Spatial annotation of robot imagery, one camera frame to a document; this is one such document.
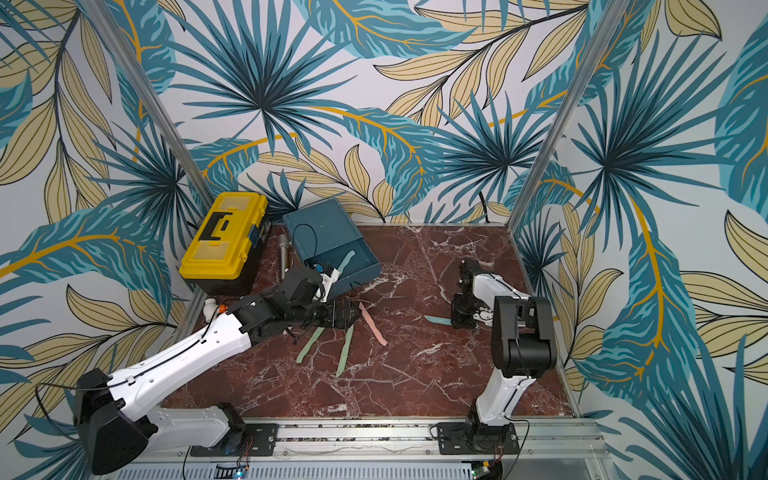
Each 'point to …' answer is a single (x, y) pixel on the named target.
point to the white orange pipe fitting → (210, 306)
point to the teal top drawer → (355, 260)
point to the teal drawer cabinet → (325, 233)
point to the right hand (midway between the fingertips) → (452, 315)
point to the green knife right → (345, 352)
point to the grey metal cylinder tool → (284, 242)
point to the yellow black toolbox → (220, 257)
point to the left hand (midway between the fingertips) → (345, 317)
